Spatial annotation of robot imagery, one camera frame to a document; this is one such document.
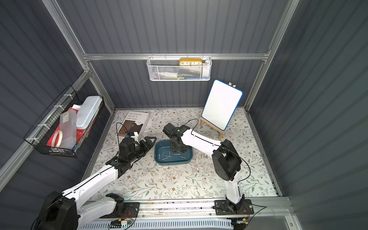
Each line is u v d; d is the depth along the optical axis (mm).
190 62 867
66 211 394
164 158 912
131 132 1048
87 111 737
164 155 931
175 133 624
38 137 599
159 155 936
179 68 895
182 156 914
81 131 697
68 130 654
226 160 488
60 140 619
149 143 740
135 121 1079
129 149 642
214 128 991
